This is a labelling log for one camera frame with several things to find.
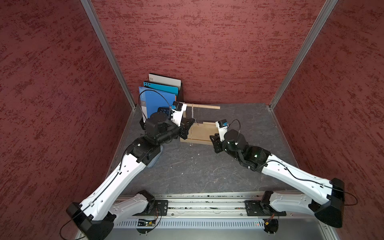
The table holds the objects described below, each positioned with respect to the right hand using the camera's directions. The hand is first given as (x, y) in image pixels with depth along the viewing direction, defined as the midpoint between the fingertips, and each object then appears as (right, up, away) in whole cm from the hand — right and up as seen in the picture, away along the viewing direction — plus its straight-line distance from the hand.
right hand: (212, 139), depth 73 cm
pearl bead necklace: (-10, +14, +21) cm, 27 cm away
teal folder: (-29, +30, +20) cm, 46 cm away
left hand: (-10, +9, -9) cm, 15 cm away
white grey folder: (-29, +36, +25) cm, 53 cm away
